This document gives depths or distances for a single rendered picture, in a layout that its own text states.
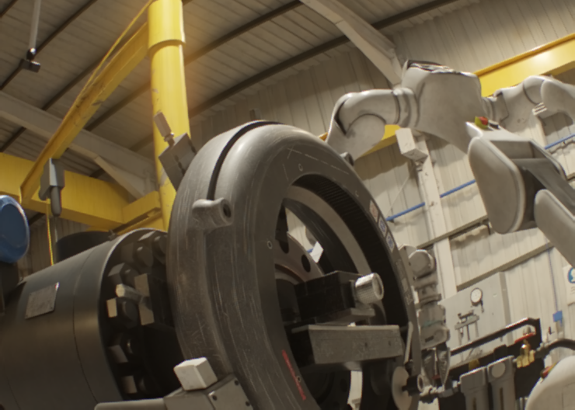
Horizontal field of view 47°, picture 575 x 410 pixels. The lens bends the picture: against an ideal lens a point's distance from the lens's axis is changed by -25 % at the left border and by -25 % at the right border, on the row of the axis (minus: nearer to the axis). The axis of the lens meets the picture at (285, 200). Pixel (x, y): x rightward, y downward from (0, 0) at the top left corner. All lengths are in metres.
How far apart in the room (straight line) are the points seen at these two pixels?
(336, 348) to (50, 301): 0.60
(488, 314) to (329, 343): 6.81
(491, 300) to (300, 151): 6.69
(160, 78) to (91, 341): 4.52
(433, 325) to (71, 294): 1.01
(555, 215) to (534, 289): 10.95
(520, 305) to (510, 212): 10.94
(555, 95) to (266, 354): 0.99
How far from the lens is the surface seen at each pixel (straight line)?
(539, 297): 12.34
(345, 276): 1.24
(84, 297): 1.45
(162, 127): 1.33
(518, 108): 1.96
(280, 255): 1.51
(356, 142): 1.84
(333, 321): 1.23
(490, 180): 1.58
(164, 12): 6.13
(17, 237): 1.76
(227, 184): 1.21
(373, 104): 1.82
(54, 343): 1.50
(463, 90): 1.84
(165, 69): 5.83
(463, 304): 8.22
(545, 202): 1.46
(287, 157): 1.36
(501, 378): 2.09
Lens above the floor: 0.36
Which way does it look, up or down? 19 degrees up
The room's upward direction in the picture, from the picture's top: 11 degrees counter-clockwise
